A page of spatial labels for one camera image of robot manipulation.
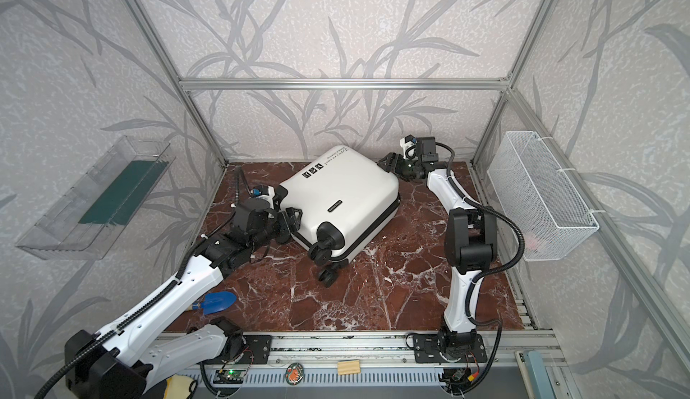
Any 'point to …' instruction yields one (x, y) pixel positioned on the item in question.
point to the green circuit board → (229, 376)
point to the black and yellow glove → (180, 387)
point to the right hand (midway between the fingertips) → (385, 158)
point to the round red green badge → (294, 374)
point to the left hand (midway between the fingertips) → (296, 206)
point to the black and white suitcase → (348, 201)
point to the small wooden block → (348, 367)
